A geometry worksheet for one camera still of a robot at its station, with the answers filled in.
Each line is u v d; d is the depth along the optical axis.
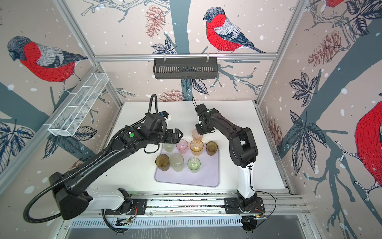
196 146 0.90
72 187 0.39
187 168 0.85
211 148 0.92
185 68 1.06
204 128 0.82
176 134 0.65
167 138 0.64
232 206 0.73
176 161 0.84
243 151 0.53
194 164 0.86
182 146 0.95
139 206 0.73
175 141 0.64
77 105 0.78
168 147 0.92
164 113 0.66
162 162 0.86
